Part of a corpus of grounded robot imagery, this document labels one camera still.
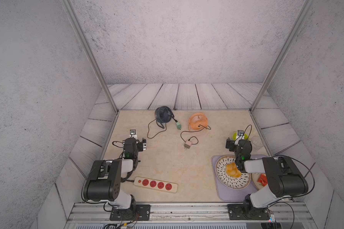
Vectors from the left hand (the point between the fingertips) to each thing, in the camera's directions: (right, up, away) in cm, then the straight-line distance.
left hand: (137, 138), depth 94 cm
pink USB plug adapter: (+33, -5, +3) cm, 34 cm away
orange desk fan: (+41, +11, +10) cm, 44 cm away
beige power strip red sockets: (+14, -24, -14) cm, 31 cm away
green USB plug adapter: (+27, +8, +13) cm, 31 cm away
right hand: (+65, +1, -1) cm, 65 cm away
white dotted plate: (+55, -23, -12) cm, 60 cm away
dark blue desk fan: (+16, +16, +13) cm, 26 cm away
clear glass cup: (+81, -3, +4) cm, 81 cm away
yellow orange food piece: (+58, -17, -10) cm, 62 cm away
